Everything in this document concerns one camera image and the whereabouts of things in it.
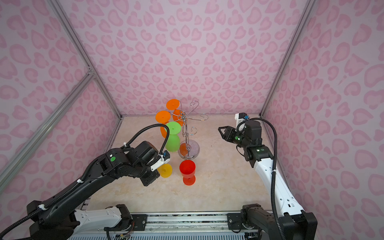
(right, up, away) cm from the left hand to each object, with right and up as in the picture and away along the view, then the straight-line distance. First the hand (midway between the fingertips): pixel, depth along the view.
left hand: (157, 172), depth 67 cm
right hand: (+30, +20, +6) cm, 36 cm away
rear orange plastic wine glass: (+5, +32, +13) cm, 35 cm away
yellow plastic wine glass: (+1, -3, +12) cm, 12 cm away
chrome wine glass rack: (+12, +5, +31) cm, 34 cm away
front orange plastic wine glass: (+1, +25, +7) cm, 26 cm away
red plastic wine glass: (+13, -1, +8) cm, 15 cm away
